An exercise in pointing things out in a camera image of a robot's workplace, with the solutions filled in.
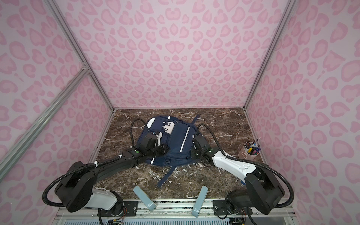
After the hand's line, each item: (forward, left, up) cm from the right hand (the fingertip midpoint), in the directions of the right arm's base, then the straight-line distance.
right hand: (194, 150), depth 87 cm
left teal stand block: (-29, +23, -2) cm, 37 cm away
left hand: (+1, +14, +4) cm, 15 cm away
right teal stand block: (-27, -3, -5) cm, 27 cm away
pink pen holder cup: (-2, -32, +5) cm, 32 cm away
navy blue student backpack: (+12, +12, 0) cm, 17 cm away
